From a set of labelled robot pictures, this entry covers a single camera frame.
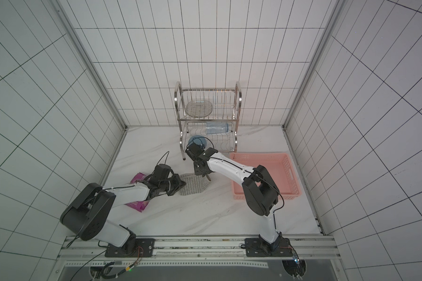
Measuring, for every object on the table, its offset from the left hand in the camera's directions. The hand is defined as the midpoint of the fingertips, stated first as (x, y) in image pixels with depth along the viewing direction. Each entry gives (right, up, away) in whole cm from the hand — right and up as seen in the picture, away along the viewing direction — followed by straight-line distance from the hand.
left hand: (184, 185), depth 91 cm
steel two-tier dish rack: (+13, +36, -5) cm, 39 cm away
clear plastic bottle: (+15, +32, +24) cm, 43 cm away
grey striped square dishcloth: (+5, 0, +2) cm, 5 cm away
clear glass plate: (+7, +41, +2) cm, 42 cm away
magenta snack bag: (-19, -7, -11) cm, 23 cm away
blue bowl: (+6, +24, +12) cm, 28 cm away
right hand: (+7, +8, -1) cm, 11 cm away
